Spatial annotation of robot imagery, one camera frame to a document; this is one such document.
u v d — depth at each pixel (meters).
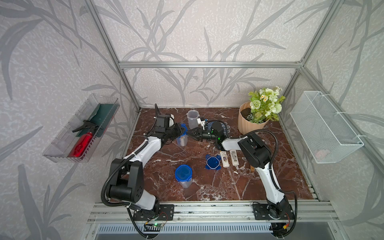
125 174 0.48
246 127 0.94
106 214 0.75
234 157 0.91
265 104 0.86
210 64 1.83
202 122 0.91
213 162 0.91
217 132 0.79
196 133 0.86
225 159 0.91
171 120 0.73
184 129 0.89
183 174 0.77
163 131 0.69
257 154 0.60
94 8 0.72
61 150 0.59
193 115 1.01
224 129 0.88
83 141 0.60
